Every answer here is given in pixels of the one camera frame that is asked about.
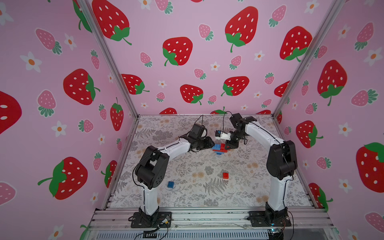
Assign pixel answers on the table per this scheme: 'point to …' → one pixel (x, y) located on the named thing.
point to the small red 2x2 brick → (225, 175)
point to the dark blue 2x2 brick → (219, 153)
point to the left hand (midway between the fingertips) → (214, 144)
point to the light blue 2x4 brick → (216, 147)
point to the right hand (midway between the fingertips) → (231, 143)
